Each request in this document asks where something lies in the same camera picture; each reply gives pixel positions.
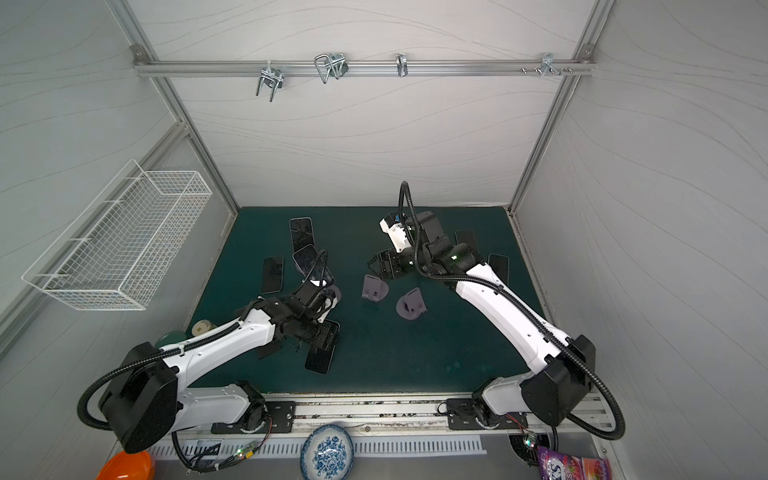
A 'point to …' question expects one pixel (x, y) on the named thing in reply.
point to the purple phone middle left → (312, 265)
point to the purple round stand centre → (374, 288)
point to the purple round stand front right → (411, 305)
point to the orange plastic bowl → (128, 466)
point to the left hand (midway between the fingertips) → (332, 331)
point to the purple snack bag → (556, 466)
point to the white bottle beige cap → (202, 326)
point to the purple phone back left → (301, 231)
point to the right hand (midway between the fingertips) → (384, 251)
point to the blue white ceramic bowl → (327, 453)
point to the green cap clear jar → (171, 337)
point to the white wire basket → (104, 256)
